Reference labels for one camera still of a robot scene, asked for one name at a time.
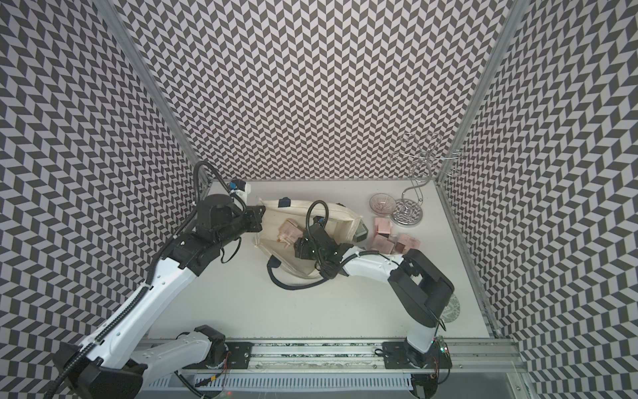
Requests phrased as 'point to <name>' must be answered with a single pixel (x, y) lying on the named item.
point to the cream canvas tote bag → (343, 222)
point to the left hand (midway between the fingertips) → (265, 211)
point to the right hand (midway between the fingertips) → (302, 249)
